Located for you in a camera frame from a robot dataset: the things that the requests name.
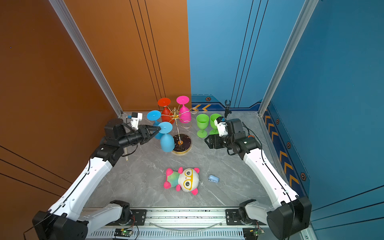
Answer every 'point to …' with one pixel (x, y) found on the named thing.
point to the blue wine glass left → (155, 115)
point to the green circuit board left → (123, 232)
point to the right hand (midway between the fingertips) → (210, 139)
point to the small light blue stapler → (213, 179)
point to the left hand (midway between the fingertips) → (160, 128)
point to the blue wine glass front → (167, 140)
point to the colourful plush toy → (187, 180)
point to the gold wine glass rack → (182, 142)
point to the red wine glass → (166, 115)
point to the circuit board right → (252, 233)
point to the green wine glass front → (202, 120)
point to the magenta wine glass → (185, 113)
